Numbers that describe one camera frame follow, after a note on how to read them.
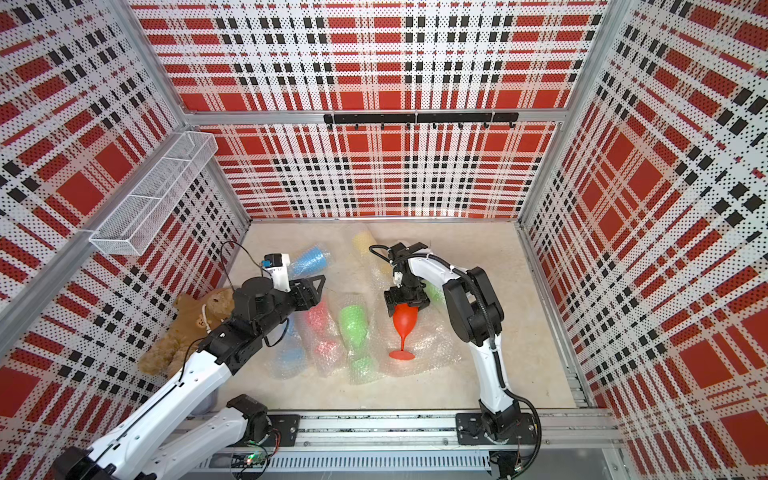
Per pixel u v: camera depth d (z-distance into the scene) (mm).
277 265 647
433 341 881
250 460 697
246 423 626
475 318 556
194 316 862
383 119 884
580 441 732
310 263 1003
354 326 841
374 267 980
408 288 822
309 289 669
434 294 914
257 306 548
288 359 777
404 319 881
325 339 821
